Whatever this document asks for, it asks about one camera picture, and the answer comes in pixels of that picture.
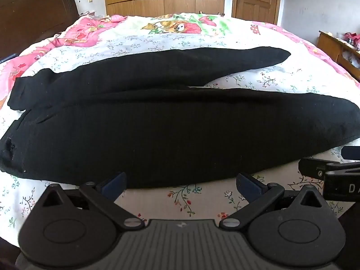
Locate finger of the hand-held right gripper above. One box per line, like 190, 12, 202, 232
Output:
298, 157, 360, 178
341, 146, 360, 161

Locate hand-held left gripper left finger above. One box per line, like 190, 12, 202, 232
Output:
36, 171, 145, 230

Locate wooden side table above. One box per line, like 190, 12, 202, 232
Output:
318, 30, 360, 80

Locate dark brown wooden headboard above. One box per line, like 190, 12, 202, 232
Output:
0, 0, 81, 59

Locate dark flat object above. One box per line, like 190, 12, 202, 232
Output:
0, 53, 18, 64

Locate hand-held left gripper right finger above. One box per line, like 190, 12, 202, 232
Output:
219, 173, 331, 231

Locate floral printed blanket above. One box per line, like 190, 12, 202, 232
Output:
0, 13, 360, 248

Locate small crumpled cloth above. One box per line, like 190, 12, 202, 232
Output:
79, 10, 105, 19

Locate black pants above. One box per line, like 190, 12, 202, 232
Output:
0, 46, 360, 189

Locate red object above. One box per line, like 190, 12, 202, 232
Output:
344, 32, 360, 52

